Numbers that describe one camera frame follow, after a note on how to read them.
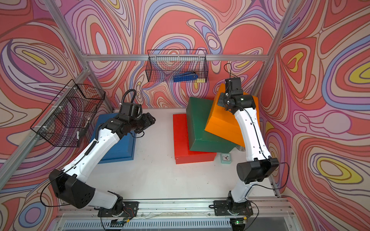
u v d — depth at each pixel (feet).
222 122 2.25
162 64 3.06
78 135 2.37
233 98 1.67
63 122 2.37
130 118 1.90
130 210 2.41
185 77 2.69
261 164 1.39
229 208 2.18
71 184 1.27
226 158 2.96
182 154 2.85
